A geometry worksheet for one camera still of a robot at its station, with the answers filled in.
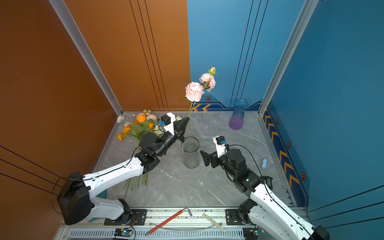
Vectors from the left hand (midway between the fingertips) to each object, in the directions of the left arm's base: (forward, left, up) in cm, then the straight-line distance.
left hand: (187, 116), depth 65 cm
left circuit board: (-39, +30, -39) cm, 63 cm away
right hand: (-6, -10, -16) cm, 20 cm away
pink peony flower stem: (+27, +29, -29) cm, 49 cm away
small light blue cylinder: (-4, -46, -37) cm, 59 cm away
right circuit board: (-39, -30, -39) cm, 63 cm away
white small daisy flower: (+27, +53, -32) cm, 68 cm away
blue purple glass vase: (+25, -31, -29) cm, 49 cm away
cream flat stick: (-33, -11, -39) cm, 52 cm away
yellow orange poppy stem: (+21, +48, -37) cm, 64 cm away
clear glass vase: (-4, -1, -19) cm, 19 cm away
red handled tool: (-33, +8, -38) cm, 51 cm away
